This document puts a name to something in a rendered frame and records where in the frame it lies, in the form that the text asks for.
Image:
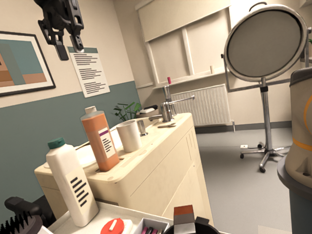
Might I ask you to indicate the white compartment box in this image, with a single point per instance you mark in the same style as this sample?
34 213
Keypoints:
151 226

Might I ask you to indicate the white cup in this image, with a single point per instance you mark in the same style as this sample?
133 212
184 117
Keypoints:
129 135

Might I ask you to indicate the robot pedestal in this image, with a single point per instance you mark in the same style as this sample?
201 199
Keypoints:
297 202

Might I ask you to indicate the white notice with teal header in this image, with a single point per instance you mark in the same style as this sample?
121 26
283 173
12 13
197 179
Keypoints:
91 73

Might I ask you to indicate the green potted plant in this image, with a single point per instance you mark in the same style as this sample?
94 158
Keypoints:
126 111

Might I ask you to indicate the black bristle hair brush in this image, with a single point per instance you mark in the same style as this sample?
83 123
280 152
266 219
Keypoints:
19 223

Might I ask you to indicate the small white jar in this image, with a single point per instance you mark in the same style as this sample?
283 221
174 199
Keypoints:
212 69

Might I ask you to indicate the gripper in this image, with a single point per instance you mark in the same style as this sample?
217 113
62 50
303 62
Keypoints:
61 12

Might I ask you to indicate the white floor socket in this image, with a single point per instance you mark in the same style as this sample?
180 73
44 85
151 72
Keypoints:
244 146

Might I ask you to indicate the white soap bar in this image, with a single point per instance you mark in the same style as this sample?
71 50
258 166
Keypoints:
146 111

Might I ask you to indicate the round chrome mirror on stand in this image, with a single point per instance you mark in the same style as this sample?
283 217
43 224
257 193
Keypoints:
264 41

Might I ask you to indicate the white bottle with teal cap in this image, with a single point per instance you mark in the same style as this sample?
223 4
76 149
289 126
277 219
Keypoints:
70 180

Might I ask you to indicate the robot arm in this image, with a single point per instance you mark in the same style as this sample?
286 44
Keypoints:
301 122

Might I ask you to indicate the chrome mixer tap body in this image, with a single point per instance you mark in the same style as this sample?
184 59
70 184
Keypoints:
166 111

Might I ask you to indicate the chrome mixer lever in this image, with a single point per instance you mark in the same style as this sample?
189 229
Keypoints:
184 99

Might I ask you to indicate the framed teal and orange picture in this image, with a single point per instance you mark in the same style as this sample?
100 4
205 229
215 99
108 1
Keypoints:
22 63

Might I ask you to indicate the small pink bottle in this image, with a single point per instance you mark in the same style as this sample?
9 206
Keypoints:
169 80

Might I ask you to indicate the orange and grey tube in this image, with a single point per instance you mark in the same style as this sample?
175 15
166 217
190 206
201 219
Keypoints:
184 217

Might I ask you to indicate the white radiator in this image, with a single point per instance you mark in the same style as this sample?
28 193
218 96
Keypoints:
207 104

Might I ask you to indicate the chrome pop-up knob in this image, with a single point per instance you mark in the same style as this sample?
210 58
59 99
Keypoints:
142 128

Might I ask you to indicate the window with cream blind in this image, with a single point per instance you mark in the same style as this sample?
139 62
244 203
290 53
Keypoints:
185 41

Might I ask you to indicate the orange shampoo bottle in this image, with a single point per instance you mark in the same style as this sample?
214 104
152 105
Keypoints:
100 139

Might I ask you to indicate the cream backwash basin unit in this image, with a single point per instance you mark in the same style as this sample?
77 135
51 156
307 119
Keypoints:
158 170

